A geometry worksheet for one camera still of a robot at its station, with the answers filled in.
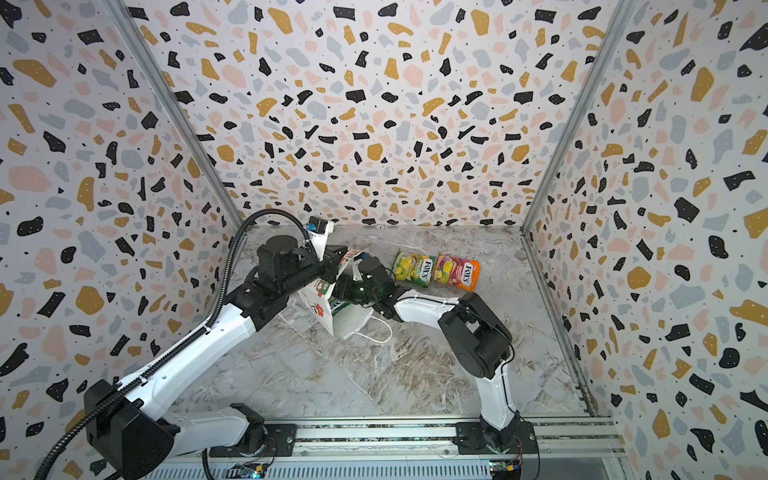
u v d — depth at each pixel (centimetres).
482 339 52
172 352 44
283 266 55
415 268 106
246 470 70
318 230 62
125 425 37
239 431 61
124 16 70
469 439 74
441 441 75
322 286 80
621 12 71
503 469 72
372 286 72
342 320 89
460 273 106
